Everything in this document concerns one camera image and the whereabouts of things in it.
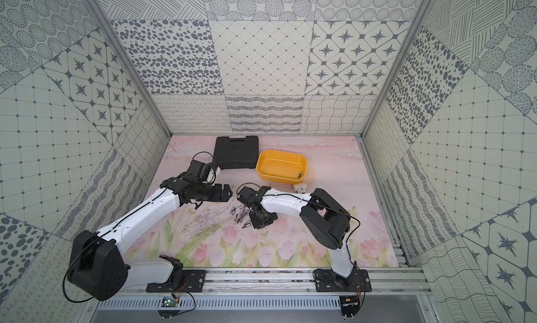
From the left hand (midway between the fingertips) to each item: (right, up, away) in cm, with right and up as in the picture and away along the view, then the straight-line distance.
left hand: (222, 189), depth 84 cm
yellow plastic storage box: (+25, +8, +21) cm, 33 cm away
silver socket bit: (+3, -11, +9) cm, 14 cm away
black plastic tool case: (-1, +14, +23) cm, 27 cm away
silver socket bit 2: (+7, -10, +9) cm, 15 cm away
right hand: (+18, -16, +4) cm, 24 cm away
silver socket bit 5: (+34, +4, +20) cm, 40 cm away
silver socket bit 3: (+6, -14, +6) cm, 16 cm away
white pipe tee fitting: (+33, -2, +12) cm, 35 cm away
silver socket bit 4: (+10, -16, +4) cm, 19 cm away
